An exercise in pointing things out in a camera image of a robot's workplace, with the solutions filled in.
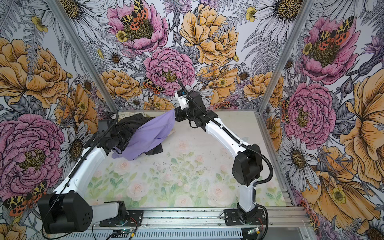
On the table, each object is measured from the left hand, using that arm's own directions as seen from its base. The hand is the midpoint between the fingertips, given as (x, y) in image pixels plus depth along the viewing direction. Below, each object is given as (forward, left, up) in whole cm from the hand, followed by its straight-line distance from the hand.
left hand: (134, 138), depth 83 cm
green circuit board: (-41, +2, -20) cm, 46 cm away
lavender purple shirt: (+5, -13, +1) cm, 14 cm away
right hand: (+8, -22, +10) cm, 26 cm away
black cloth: (+27, +9, -15) cm, 32 cm away
